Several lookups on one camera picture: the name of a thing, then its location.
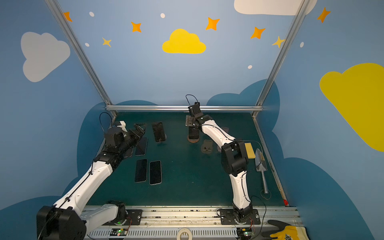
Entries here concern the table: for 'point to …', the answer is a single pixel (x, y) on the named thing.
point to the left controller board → (118, 232)
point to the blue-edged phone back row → (141, 171)
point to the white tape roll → (182, 230)
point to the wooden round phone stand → (193, 140)
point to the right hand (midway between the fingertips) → (194, 118)
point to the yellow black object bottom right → (286, 231)
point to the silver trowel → (261, 166)
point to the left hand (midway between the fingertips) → (146, 128)
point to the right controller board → (244, 233)
